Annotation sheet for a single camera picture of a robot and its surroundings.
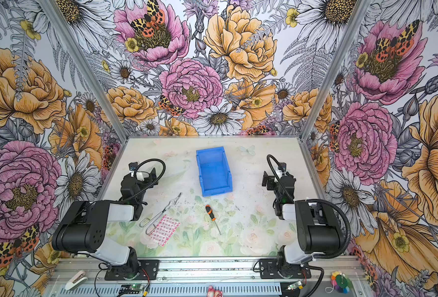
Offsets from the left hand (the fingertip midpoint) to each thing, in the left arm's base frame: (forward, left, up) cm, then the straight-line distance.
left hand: (146, 174), depth 93 cm
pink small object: (-48, -34, -5) cm, 59 cm away
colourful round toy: (-45, -82, -7) cm, 94 cm away
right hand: (-2, -64, -1) cm, 64 cm away
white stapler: (-43, +16, -6) cm, 46 cm away
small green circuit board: (-46, -3, -9) cm, 47 cm away
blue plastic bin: (+4, -34, -10) cm, 36 cm away
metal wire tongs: (-21, -3, -9) cm, 23 cm away
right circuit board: (-46, -65, -9) cm, 80 cm away
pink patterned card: (-24, -12, -9) cm, 28 cm away
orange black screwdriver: (-16, -31, -7) cm, 36 cm away
